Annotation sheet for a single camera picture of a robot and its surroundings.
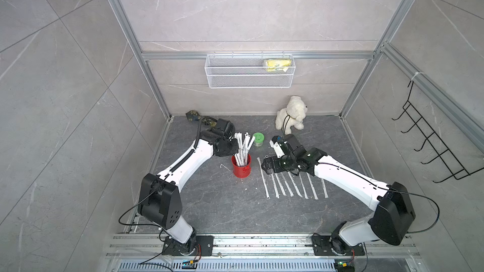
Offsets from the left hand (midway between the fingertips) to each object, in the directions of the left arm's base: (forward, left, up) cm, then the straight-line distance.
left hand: (237, 147), depth 85 cm
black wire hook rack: (-17, -72, +17) cm, 76 cm away
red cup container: (-8, -3, -8) cm, 12 cm away
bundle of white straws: (-2, -2, -7) cm, 7 cm away
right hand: (-8, -15, -2) cm, 17 cm away
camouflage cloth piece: (+33, +28, -12) cm, 45 cm away
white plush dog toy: (+21, -30, -2) cm, 37 cm away
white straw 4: (-18, -32, -16) cm, 40 cm away
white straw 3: (-12, -27, -16) cm, 33 cm away
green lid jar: (+12, -12, -10) cm, 19 cm away
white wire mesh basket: (+40, -7, +14) cm, 43 cm away
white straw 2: (-13, -24, -16) cm, 31 cm away
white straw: (-13, -13, -16) cm, 25 cm away
